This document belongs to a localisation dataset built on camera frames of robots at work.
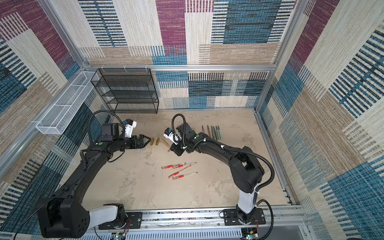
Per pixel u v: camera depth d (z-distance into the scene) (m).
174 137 0.76
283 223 0.73
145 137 0.75
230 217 0.73
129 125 0.73
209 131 1.08
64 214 0.39
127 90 1.09
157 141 1.02
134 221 0.73
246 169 0.47
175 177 0.87
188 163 0.92
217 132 1.07
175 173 0.89
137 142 0.71
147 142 0.76
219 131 1.08
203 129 1.08
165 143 0.85
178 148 0.76
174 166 0.92
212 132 1.08
